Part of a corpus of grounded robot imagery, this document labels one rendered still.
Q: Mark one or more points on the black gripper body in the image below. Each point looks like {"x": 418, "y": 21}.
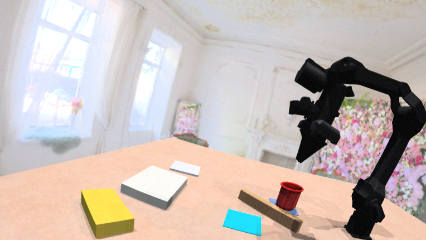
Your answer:
{"x": 321, "y": 126}

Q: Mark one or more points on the yellow rectangular block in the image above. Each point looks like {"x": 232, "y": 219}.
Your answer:
{"x": 106, "y": 213}

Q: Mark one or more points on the brown wooden plank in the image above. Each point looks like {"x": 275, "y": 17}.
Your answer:
{"x": 275, "y": 213}

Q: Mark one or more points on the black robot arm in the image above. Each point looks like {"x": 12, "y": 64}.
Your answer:
{"x": 369, "y": 194}

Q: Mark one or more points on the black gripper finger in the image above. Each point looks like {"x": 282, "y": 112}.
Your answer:
{"x": 311, "y": 146}
{"x": 302, "y": 143}

